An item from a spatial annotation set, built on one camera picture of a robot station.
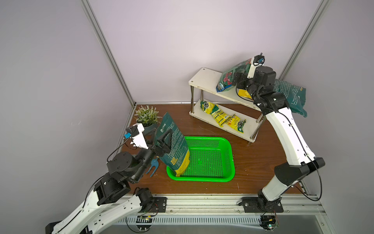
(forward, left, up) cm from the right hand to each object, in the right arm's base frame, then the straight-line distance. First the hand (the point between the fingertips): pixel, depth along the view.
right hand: (246, 69), depth 66 cm
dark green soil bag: (-29, +33, -34) cm, 55 cm away
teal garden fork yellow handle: (-26, +50, -49) cm, 75 cm away
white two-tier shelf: (+12, +17, -14) cm, 25 cm away
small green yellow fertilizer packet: (0, -3, -41) cm, 41 cm away
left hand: (-29, +34, -8) cm, 46 cm away
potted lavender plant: (-4, +55, -31) cm, 63 cm away
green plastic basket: (-23, +14, -49) cm, 56 cm away
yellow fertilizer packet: (+3, +6, -39) cm, 39 cm away
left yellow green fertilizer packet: (+13, +14, -40) cm, 44 cm away
